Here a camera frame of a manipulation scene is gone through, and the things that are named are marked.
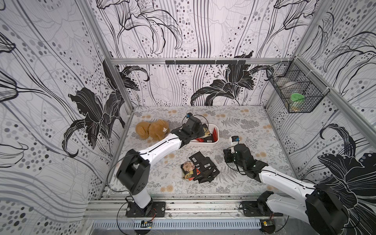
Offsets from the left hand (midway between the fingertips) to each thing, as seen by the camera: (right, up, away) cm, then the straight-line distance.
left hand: (202, 132), depth 86 cm
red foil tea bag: (-1, -6, +8) cm, 10 cm away
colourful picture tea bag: (-9, -21, -1) cm, 23 cm away
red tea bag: (+9, -3, +10) cm, 14 cm away
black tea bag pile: (+1, -22, -3) cm, 22 cm away
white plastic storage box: (+6, +3, +13) cm, 15 cm away
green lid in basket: (+51, +21, -7) cm, 56 cm away
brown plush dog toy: (-29, +1, +6) cm, 30 cm away
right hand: (+13, -10, 0) cm, 17 cm away
